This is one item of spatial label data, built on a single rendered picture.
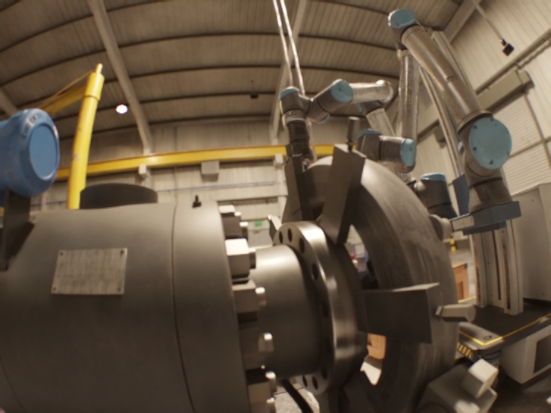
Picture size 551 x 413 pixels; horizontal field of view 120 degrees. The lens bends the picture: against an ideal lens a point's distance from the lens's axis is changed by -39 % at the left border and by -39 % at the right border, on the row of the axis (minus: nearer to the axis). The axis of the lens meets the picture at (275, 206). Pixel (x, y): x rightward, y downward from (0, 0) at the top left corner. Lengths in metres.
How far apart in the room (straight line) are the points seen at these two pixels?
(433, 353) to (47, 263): 0.62
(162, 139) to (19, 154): 12.85
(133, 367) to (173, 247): 0.19
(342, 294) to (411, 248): 0.16
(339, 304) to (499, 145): 0.67
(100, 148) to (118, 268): 14.05
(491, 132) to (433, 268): 0.57
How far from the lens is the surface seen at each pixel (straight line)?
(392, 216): 0.44
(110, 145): 14.18
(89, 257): 0.44
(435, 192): 1.45
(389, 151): 0.92
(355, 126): 0.48
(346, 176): 0.48
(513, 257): 1.26
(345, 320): 0.50
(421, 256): 0.42
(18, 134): 0.52
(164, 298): 0.38
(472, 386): 0.46
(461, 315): 0.33
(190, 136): 13.03
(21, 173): 0.52
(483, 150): 0.88
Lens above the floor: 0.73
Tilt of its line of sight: 12 degrees up
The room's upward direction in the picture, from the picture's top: 7 degrees counter-clockwise
